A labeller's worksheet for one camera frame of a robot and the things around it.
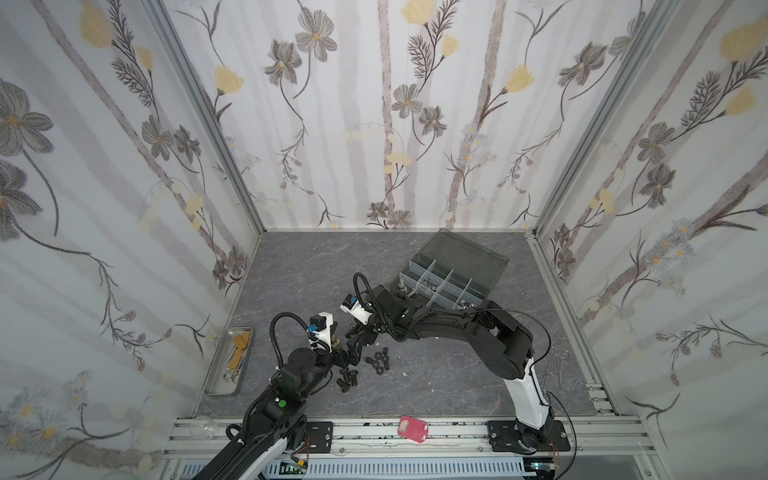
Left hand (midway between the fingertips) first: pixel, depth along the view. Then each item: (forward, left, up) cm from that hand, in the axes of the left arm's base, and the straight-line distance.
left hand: (353, 328), depth 78 cm
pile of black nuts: (-4, -7, -15) cm, 17 cm away
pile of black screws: (-9, +2, -14) cm, 17 cm away
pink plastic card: (-22, -15, -13) cm, 30 cm away
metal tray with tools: (-5, +38, -15) cm, 41 cm away
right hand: (+6, +2, -8) cm, 11 cm away
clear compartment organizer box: (+25, -32, -10) cm, 42 cm away
